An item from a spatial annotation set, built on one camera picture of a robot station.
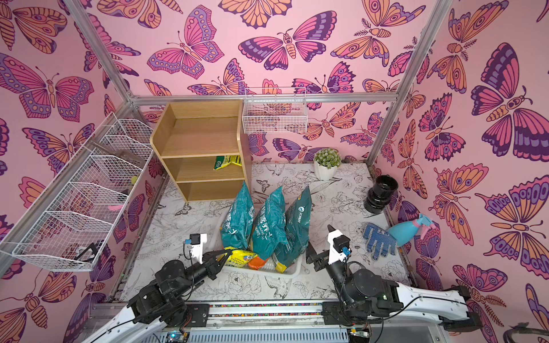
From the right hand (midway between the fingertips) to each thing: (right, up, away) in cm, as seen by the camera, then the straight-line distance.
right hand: (316, 234), depth 63 cm
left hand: (-27, -8, +9) cm, 29 cm away
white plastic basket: (-6, -19, +18) cm, 27 cm away
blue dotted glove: (+29, -7, +24) cm, 38 cm away
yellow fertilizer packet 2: (-37, +25, +32) cm, 55 cm away
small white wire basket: (-13, +48, +32) cm, 59 cm away
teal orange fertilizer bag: (-14, 0, +7) cm, 16 cm away
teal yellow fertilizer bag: (-5, +2, 0) cm, 6 cm away
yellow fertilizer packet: (-25, -11, +11) cm, 30 cm away
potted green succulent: (+11, +25, +38) cm, 47 cm away
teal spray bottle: (+39, -4, +21) cm, 44 cm away
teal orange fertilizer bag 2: (-19, -14, +14) cm, 28 cm away
